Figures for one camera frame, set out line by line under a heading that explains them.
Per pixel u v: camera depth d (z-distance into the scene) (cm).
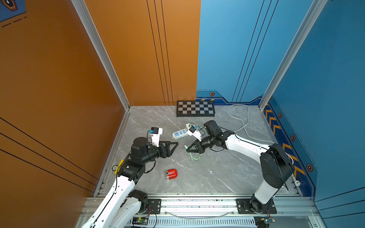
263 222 71
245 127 105
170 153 64
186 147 78
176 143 68
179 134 100
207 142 72
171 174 82
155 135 65
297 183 83
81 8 70
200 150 72
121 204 48
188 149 78
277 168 47
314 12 71
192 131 75
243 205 72
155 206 74
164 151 63
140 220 72
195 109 115
